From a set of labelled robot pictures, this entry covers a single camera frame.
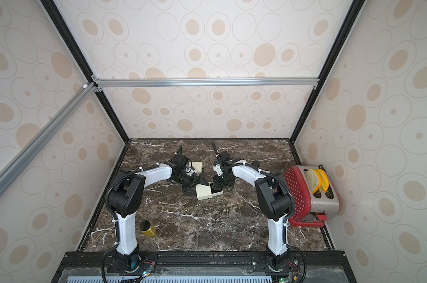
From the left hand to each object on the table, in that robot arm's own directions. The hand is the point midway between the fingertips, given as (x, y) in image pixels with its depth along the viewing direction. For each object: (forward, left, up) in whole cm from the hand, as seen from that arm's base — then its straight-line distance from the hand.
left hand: (207, 187), depth 90 cm
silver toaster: (-13, -50, +11) cm, 52 cm away
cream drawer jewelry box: (+17, +6, -5) cm, 19 cm away
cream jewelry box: (-1, 0, -2) cm, 3 cm away
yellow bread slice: (-4, -52, +15) cm, 54 cm away
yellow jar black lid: (-22, +24, +3) cm, 32 cm away
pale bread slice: (-3, -48, +14) cm, 50 cm away
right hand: (+1, -5, -4) cm, 6 cm away
